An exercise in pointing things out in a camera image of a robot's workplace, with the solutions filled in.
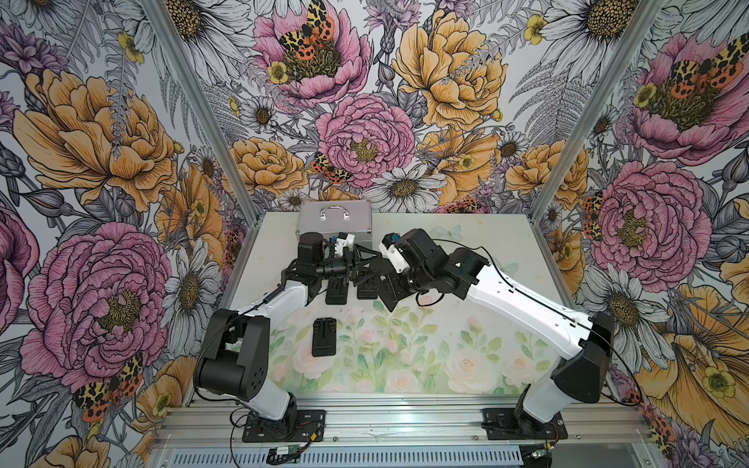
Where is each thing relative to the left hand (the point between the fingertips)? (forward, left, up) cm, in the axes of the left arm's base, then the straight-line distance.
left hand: (378, 267), depth 81 cm
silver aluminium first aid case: (+26, +15, -6) cm, 31 cm away
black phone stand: (-3, +1, -1) cm, 3 cm away
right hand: (-9, -2, +2) cm, 10 cm away
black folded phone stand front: (-11, +16, -18) cm, 27 cm away
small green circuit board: (-39, +24, -23) cm, 51 cm away
